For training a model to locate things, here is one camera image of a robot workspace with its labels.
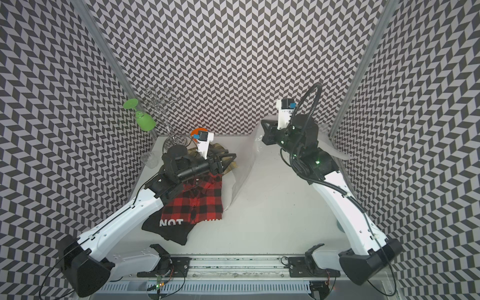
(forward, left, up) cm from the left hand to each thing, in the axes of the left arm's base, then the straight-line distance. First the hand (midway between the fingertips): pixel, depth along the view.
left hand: (231, 155), depth 67 cm
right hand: (+6, -11, +9) cm, 15 cm away
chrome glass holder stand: (+47, +42, -7) cm, 63 cm away
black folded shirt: (-17, +26, -32) cm, 44 cm away
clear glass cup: (+23, +52, -33) cm, 65 cm away
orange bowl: (+44, +28, -30) cm, 60 cm away
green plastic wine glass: (+36, +52, -15) cm, 65 cm away
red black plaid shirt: (-4, +17, -28) cm, 33 cm away
